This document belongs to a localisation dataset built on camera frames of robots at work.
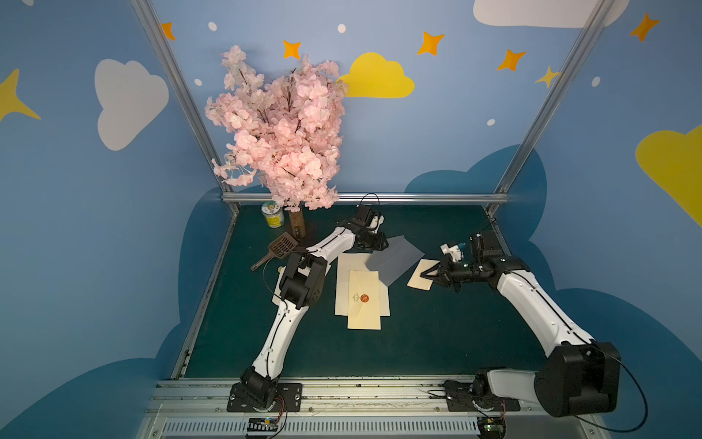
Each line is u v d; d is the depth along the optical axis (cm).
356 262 104
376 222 94
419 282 80
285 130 69
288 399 75
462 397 75
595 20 71
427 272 79
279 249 108
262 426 73
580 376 41
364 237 86
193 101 85
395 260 105
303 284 64
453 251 78
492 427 73
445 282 72
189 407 74
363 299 93
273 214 109
